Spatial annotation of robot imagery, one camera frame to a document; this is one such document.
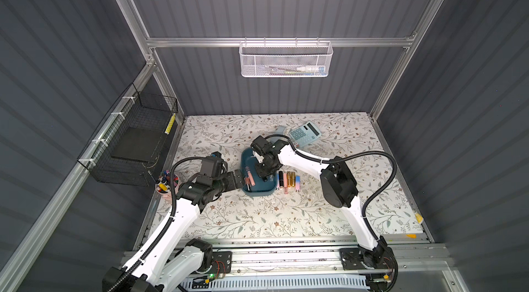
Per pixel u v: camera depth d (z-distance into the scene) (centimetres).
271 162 71
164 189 79
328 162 59
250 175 94
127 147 72
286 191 91
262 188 95
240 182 72
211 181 59
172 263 54
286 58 123
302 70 91
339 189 57
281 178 94
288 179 94
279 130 112
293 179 94
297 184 92
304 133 111
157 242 43
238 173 72
